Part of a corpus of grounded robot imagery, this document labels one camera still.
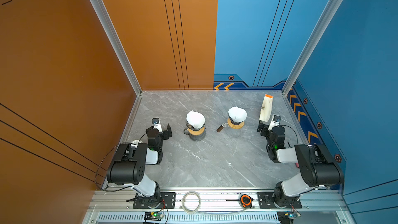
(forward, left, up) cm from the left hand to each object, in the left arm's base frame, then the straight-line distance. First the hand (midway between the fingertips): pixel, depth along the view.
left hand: (160, 124), depth 93 cm
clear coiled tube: (-41, -17, -9) cm, 45 cm away
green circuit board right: (-44, -65, -8) cm, 79 cm away
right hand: (+1, -65, +2) cm, 65 cm away
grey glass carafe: (-7, -22, -3) cm, 23 cm away
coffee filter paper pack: (+14, -68, 0) cm, 69 cm away
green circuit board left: (-45, -4, -8) cm, 46 cm away
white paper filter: (0, -45, +11) cm, 46 cm away
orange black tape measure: (-39, -46, -3) cm, 60 cm away
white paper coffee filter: (-3, -22, +10) cm, 24 cm away
